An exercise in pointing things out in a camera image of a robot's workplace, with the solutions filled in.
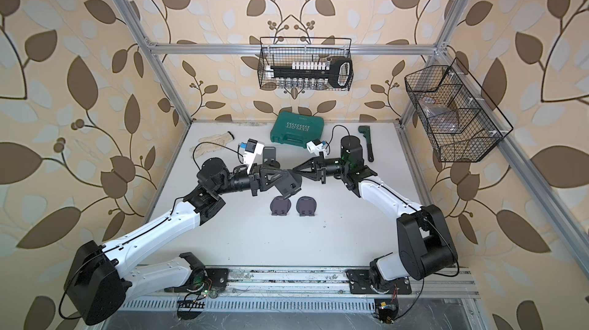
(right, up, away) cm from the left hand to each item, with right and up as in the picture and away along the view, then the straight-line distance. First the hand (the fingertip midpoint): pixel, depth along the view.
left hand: (281, 173), depth 63 cm
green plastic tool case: (+3, +16, +49) cm, 51 cm away
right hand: (+3, -1, +8) cm, 9 cm away
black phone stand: (+2, -3, +2) cm, 4 cm away
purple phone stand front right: (+7, -17, +28) cm, 33 cm away
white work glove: (-35, +11, +49) cm, 61 cm away
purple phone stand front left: (-3, -17, +28) cm, 32 cm away
